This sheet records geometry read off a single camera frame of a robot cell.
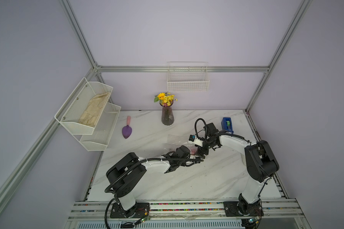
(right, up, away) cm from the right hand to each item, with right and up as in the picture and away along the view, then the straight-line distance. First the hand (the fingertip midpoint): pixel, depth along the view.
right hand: (197, 151), depth 93 cm
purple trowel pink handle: (-52, +13, +13) cm, 55 cm away
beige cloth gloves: (-61, +23, -17) cm, 68 cm away
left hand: (-10, 0, -2) cm, 10 cm away
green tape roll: (+24, +19, +11) cm, 32 cm away
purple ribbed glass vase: (-21, +23, +13) cm, 34 cm away
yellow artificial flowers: (-21, +34, 0) cm, 40 cm away
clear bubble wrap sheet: (-16, +5, +5) cm, 17 cm away
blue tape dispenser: (+23, +17, +14) cm, 32 cm away
